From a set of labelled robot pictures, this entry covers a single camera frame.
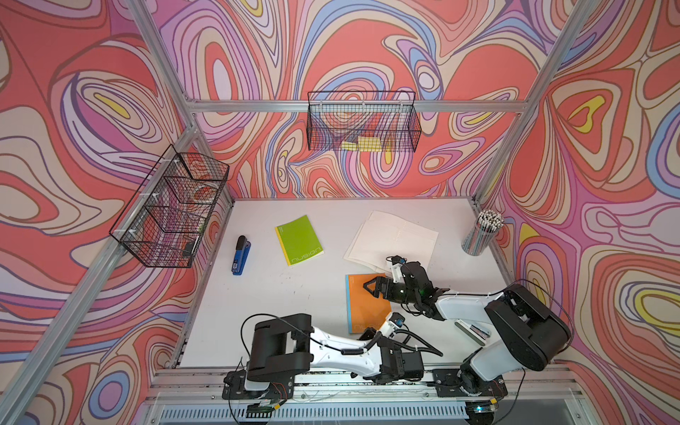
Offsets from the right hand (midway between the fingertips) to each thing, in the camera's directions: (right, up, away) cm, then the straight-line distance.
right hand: (373, 294), depth 89 cm
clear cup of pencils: (+39, +24, 0) cm, 46 cm away
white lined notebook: (+6, +19, +20) cm, 28 cm away
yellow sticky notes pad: (-3, +52, +2) cm, 52 cm away
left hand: (0, -11, -9) cm, 15 cm away
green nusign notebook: (-28, +18, +17) cm, 38 cm away
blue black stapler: (-49, +15, +13) cm, 53 cm away
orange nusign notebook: (-3, -4, -3) cm, 6 cm away
